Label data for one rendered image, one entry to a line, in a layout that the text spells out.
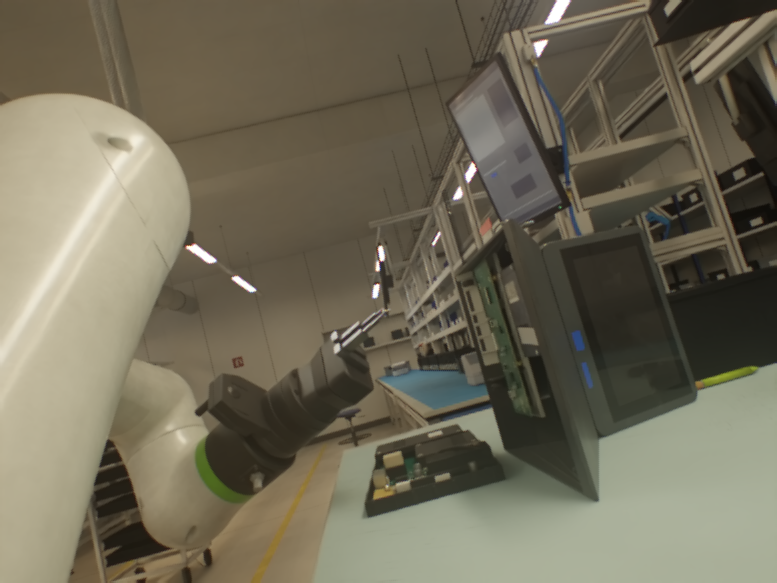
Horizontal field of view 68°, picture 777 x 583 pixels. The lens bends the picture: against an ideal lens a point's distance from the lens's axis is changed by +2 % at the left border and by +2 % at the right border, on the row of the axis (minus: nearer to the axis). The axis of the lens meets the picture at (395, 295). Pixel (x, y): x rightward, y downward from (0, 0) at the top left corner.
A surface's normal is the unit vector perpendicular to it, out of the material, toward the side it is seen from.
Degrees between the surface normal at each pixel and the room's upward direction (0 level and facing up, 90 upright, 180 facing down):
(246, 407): 68
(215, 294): 90
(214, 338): 90
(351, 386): 135
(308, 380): 50
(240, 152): 90
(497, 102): 101
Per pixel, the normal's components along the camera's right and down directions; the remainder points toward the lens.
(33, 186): 0.32, -0.73
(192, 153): 0.06, -0.13
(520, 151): -0.78, 0.36
